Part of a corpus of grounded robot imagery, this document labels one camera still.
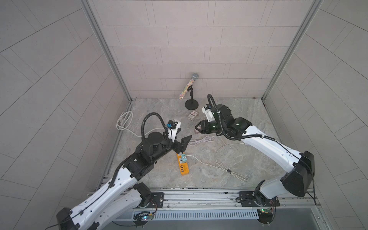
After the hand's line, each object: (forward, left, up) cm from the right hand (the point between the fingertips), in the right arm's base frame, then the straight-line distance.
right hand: (197, 127), depth 75 cm
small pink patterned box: (+24, +1, -19) cm, 31 cm away
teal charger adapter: (-10, +8, -13) cm, 18 cm away
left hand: (-6, +5, +5) cm, 9 cm away
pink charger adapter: (-3, 0, 0) cm, 3 cm away
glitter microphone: (+36, -1, +6) cm, 37 cm away
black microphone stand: (+35, +1, -19) cm, 40 cm away
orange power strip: (-14, +9, -18) cm, 24 cm away
